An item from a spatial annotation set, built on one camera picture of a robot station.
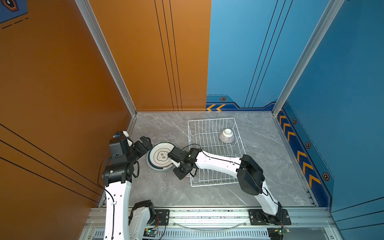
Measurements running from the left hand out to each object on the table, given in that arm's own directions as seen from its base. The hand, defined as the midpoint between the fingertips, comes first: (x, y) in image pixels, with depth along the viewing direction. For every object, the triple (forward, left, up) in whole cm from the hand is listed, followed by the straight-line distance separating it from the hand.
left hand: (143, 141), depth 72 cm
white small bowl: (+17, -45, -18) cm, 52 cm away
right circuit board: (-34, -65, -26) cm, 77 cm away
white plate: (+3, -2, -23) cm, 23 cm away
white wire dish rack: (+21, -31, -22) cm, 43 cm away
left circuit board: (-34, -5, -26) cm, 43 cm away
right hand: (-8, -15, -21) cm, 27 cm away
